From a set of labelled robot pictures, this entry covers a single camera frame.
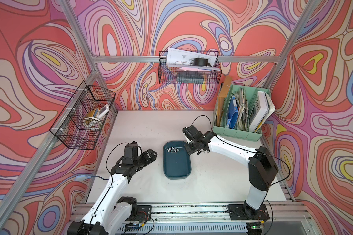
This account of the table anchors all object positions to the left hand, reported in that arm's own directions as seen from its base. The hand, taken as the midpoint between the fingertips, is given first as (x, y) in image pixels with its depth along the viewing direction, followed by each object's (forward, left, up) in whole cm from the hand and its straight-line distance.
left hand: (153, 156), depth 82 cm
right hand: (+5, -22, -3) cm, 22 cm away
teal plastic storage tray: (+3, -13, -10) cm, 17 cm away
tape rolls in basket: (+15, +29, +20) cm, 38 cm away
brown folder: (+35, -43, +21) cm, 60 cm away
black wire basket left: (+7, +33, +22) cm, 40 cm away
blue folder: (+25, -49, +10) cm, 56 cm away
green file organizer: (+42, -65, +12) cm, 78 cm away
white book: (+24, -66, +15) cm, 72 cm away
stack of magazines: (+25, -58, 0) cm, 63 cm away
